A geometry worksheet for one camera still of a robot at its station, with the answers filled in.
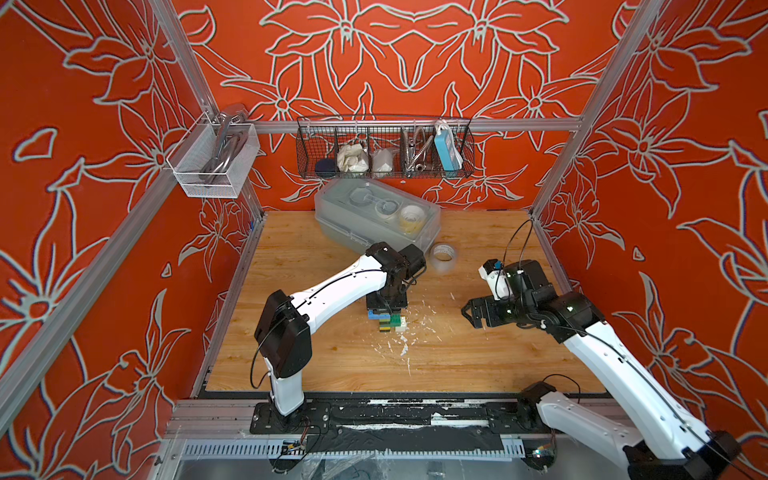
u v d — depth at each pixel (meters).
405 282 0.67
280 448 0.70
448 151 0.87
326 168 0.96
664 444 0.38
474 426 0.73
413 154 0.83
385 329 0.87
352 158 0.92
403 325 0.85
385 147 0.97
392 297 0.66
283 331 0.44
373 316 0.81
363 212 0.96
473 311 0.65
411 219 0.95
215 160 0.83
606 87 0.83
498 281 0.62
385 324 0.83
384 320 0.82
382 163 0.92
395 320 0.85
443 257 1.05
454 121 0.92
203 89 0.83
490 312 0.63
